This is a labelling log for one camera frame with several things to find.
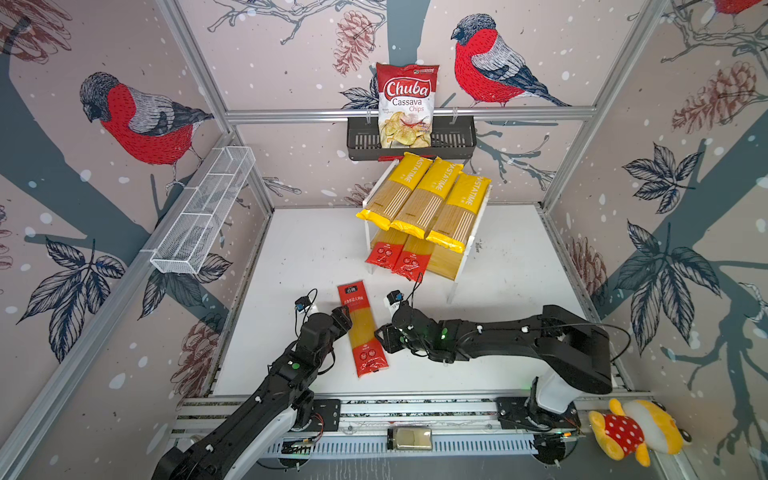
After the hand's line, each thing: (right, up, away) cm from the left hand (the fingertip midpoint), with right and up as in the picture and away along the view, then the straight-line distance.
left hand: (341, 312), depth 84 cm
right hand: (+10, -7, -3) cm, 12 cm away
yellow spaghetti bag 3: (+30, +25, -15) cm, 41 cm away
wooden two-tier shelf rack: (+10, +35, -6) cm, 37 cm away
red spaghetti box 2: (+21, +16, 0) cm, 26 cm away
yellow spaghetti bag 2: (+21, +29, -11) cm, 38 cm away
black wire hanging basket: (+34, +54, +11) cm, 65 cm away
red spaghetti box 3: (+13, +19, +2) cm, 23 cm away
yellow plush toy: (+70, -22, -17) cm, 75 cm away
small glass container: (+19, -25, -16) cm, 35 cm away
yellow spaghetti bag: (+18, +38, -4) cm, 43 cm away
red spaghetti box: (+8, -11, -2) cm, 14 cm away
